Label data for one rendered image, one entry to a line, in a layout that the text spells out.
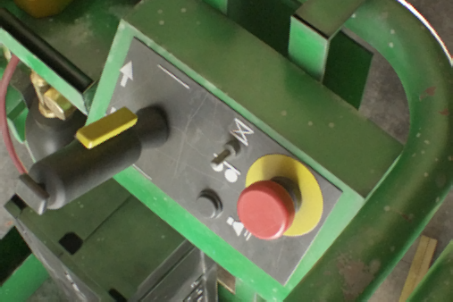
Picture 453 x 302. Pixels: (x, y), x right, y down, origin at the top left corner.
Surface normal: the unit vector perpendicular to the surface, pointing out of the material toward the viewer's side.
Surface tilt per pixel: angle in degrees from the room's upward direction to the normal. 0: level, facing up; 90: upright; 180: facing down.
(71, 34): 0
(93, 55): 0
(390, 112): 0
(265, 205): 58
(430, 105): 27
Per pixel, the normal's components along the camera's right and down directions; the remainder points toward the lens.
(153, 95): -0.56, 0.34
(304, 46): -0.65, 0.68
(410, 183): -0.14, -0.53
